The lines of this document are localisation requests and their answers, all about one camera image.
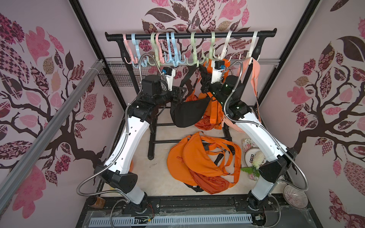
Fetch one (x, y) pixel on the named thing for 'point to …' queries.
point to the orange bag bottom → (211, 164)
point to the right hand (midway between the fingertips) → (204, 70)
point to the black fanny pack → (186, 112)
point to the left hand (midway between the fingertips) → (182, 91)
